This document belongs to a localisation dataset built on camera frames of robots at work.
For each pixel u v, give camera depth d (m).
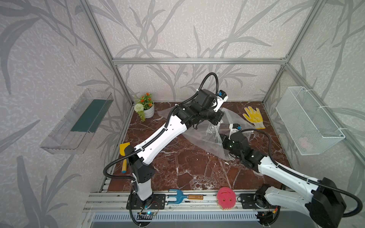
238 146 0.59
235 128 0.72
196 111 0.53
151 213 0.71
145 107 1.00
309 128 0.63
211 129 0.72
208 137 0.72
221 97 0.59
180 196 0.74
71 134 0.64
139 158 0.43
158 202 0.73
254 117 1.11
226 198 0.72
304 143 0.74
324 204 0.39
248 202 0.73
